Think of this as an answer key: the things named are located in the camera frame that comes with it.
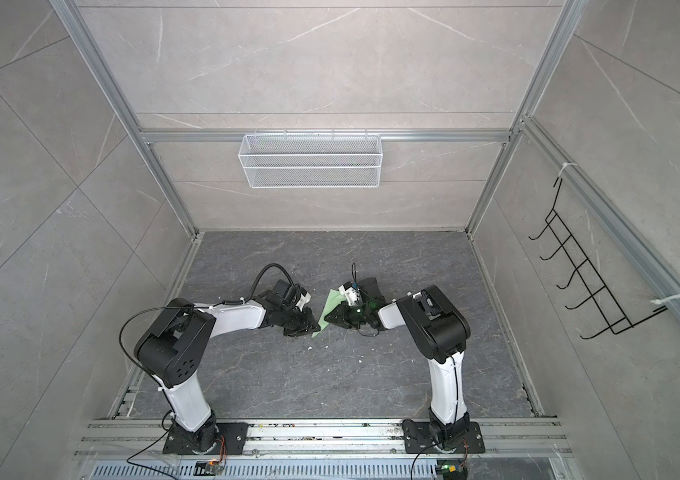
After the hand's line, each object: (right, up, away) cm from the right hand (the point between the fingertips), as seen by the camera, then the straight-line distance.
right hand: (327, 317), depth 95 cm
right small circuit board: (+32, -31, -25) cm, 51 cm away
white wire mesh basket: (-6, +53, +6) cm, 54 cm away
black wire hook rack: (+61, +8, -35) cm, 71 cm away
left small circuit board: (-27, -31, -25) cm, 48 cm away
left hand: (-2, -1, -3) cm, 3 cm away
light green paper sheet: (+3, +6, +3) cm, 7 cm away
